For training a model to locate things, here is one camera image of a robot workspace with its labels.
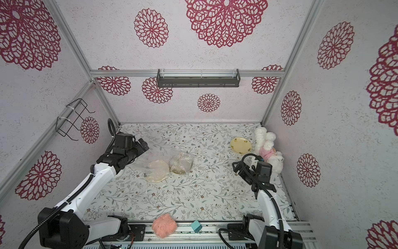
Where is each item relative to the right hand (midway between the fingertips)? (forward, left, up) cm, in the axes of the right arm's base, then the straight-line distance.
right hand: (237, 166), depth 85 cm
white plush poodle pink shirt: (+14, -17, +2) cm, 22 cm away
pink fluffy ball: (-30, +37, -4) cm, 47 cm away
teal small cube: (-29, +22, -8) cm, 37 cm away
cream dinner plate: (+23, -7, -12) cm, 27 cm away
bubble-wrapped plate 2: (+4, +32, -5) cm, 33 cm away
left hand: (+5, +52, +9) cm, 53 cm away
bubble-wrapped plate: (0, +47, -7) cm, 47 cm away
